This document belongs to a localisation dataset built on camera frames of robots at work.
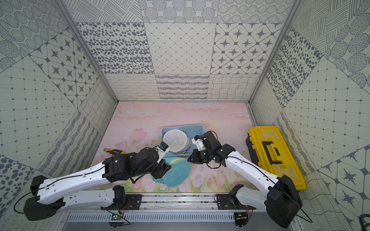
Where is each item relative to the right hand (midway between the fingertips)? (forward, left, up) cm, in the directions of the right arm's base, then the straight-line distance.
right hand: (189, 161), depth 76 cm
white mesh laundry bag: (+17, +9, -8) cm, 20 cm away
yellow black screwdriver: (+10, +49, -9) cm, 51 cm away
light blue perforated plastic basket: (+26, -1, -10) cm, 28 cm away
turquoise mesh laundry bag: (-6, +5, -1) cm, 8 cm away
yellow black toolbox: (+8, -43, +3) cm, 44 cm away
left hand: (-4, +10, +8) cm, 13 cm away
